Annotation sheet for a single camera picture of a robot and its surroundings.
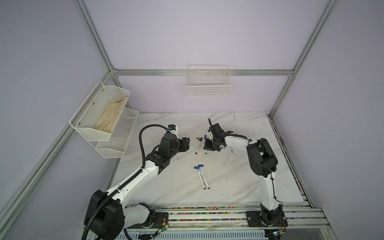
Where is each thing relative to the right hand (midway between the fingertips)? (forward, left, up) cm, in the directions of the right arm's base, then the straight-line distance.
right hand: (203, 147), depth 100 cm
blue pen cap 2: (-14, +4, -2) cm, 15 cm away
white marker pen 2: (+1, +3, -1) cm, 4 cm away
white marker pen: (+7, -1, +1) cm, 7 cm away
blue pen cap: (-12, +3, -2) cm, 13 cm away
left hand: (-7, +10, +18) cm, 22 cm away
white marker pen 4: (-22, 0, -1) cm, 22 cm away
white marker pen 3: (-25, 0, -1) cm, 25 cm away
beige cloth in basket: (0, +51, +29) cm, 59 cm away
